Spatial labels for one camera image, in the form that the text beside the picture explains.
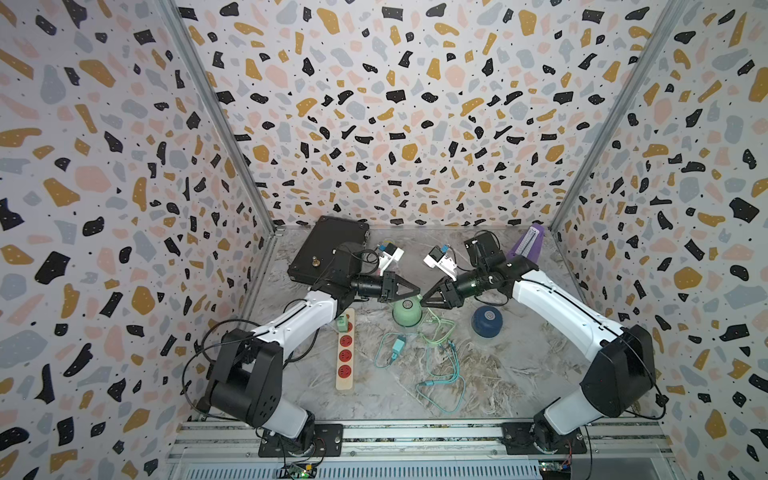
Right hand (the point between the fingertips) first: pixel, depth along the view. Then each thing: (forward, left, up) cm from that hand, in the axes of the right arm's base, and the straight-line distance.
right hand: (426, 302), depth 74 cm
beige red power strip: (-6, +22, -19) cm, 30 cm away
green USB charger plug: (+1, +24, -14) cm, 27 cm away
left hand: (+1, +2, +2) cm, 3 cm away
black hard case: (+39, +36, -17) cm, 56 cm away
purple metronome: (+29, -36, -10) cm, 47 cm away
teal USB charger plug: (-3, +7, -19) cm, 21 cm away
